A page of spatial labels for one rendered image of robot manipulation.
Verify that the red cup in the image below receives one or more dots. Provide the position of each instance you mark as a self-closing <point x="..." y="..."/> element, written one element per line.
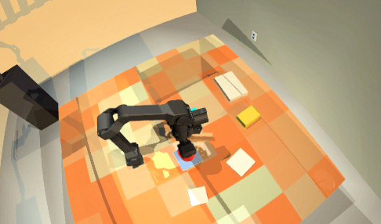
<point x="186" y="158"/>

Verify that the yellow rectangular block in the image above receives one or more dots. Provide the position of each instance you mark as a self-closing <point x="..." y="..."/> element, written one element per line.
<point x="248" y="116"/>

